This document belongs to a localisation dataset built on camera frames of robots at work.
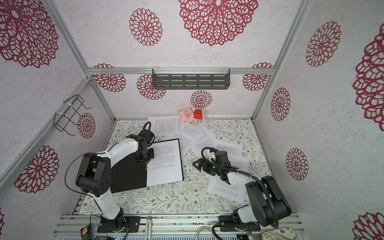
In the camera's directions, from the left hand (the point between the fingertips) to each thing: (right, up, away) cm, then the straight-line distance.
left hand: (148, 161), depth 92 cm
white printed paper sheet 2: (+7, +24, +25) cm, 35 cm away
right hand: (+30, 0, -4) cm, 31 cm away
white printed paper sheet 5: (+41, -13, -5) cm, 43 cm away
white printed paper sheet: (+11, -3, -2) cm, 11 cm away
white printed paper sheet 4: (+57, +4, +8) cm, 57 cm away
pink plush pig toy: (+25, +31, +21) cm, 45 cm away
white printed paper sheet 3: (+28, +16, +17) cm, 37 cm away
